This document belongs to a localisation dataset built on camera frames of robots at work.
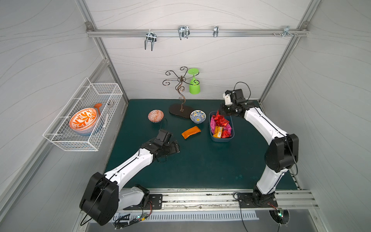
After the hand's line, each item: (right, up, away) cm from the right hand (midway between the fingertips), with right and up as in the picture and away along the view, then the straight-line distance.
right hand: (219, 108), depth 89 cm
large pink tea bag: (-3, -11, +7) cm, 13 cm away
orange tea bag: (-15, -15, +12) cm, 24 cm away
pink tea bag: (+8, -13, +9) cm, 18 cm away
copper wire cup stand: (-25, -1, +22) cm, 33 cm away
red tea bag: (+3, -8, +10) cm, 13 cm away
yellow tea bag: (0, -15, +5) cm, 16 cm away
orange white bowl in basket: (-67, -6, -26) cm, 72 cm away
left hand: (-27, -24, -5) cm, 37 cm away
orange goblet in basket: (-67, +1, -15) cm, 69 cm away
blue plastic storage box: (+10, -7, +14) cm, 19 cm away
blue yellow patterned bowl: (-12, -5, +19) cm, 23 cm away
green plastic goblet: (-16, +16, +6) cm, 23 cm away
